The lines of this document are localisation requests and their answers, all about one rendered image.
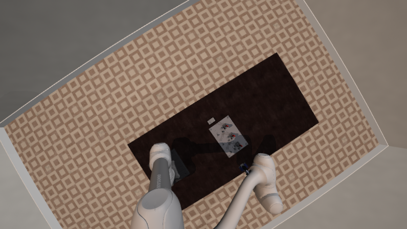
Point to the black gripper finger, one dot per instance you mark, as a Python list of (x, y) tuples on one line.
[(245, 169)]

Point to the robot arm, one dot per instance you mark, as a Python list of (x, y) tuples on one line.
[(160, 208)]

